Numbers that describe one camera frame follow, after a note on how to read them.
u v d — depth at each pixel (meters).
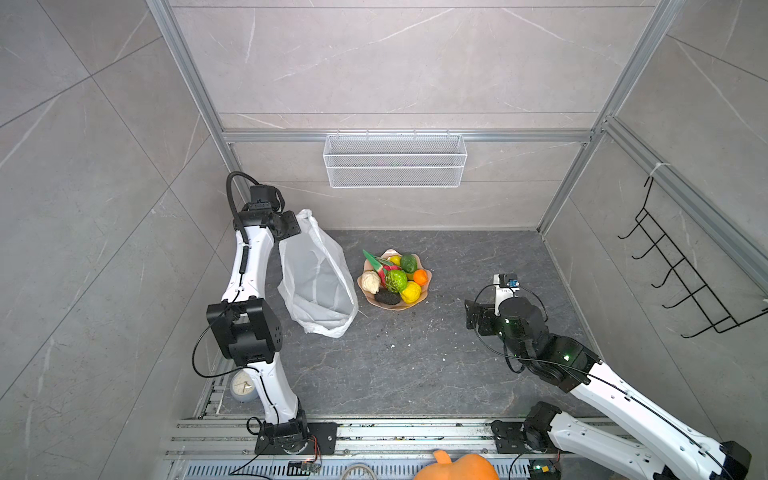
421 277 0.95
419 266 1.03
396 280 0.88
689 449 0.40
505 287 0.61
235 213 0.60
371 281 0.93
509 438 0.73
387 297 0.93
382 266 0.98
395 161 1.01
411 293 0.93
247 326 0.50
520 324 0.51
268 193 0.67
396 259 1.02
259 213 0.62
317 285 1.03
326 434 0.73
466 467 0.64
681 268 0.68
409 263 0.97
